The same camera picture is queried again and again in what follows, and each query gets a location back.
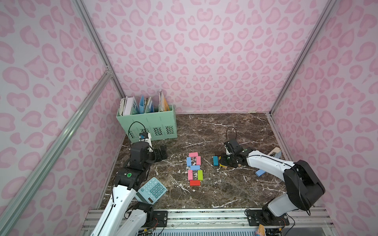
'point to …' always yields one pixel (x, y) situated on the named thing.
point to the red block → (195, 183)
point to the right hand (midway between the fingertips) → (220, 160)
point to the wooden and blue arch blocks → (277, 155)
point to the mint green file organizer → (160, 125)
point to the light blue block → (195, 167)
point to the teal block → (215, 161)
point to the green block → (200, 175)
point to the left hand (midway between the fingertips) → (158, 145)
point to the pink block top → (193, 154)
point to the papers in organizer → (129, 105)
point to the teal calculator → (152, 191)
